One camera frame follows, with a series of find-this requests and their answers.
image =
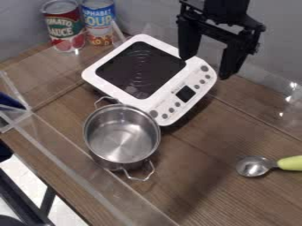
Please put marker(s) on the clear acrylic barrier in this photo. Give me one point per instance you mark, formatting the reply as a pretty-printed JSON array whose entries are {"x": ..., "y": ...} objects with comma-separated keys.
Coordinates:
[{"x": 45, "y": 139}]

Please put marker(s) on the spoon with green handle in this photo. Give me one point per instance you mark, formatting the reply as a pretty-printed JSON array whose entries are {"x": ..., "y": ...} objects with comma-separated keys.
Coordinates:
[{"x": 255, "y": 166}]

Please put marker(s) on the tomato sauce can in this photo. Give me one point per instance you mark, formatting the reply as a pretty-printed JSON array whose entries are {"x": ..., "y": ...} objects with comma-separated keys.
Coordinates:
[{"x": 64, "y": 25}]

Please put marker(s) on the silver pot with handles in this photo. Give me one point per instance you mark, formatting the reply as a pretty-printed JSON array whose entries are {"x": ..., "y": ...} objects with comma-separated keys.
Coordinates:
[{"x": 122, "y": 137}]

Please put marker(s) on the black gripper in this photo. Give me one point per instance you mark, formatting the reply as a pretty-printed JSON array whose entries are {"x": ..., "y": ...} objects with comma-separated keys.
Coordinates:
[{"x": 223, "y": 12}]

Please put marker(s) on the black metal table frame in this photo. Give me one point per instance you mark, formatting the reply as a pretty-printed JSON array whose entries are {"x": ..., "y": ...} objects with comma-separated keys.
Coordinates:
[{"x": 31, "y": 215}]

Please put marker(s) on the alphabet soup can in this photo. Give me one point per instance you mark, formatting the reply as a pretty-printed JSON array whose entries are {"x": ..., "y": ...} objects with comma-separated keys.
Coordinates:
[{"x": 99, "y": 14}]

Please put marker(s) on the white and black stove top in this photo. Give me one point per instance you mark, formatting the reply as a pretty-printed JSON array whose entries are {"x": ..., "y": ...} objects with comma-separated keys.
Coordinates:
[{"x": 144, "y": 75}]

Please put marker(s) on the blue object at left edge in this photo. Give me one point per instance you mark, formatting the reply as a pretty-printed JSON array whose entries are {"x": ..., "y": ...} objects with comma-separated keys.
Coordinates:
[{"x": 7, "y": 103}]

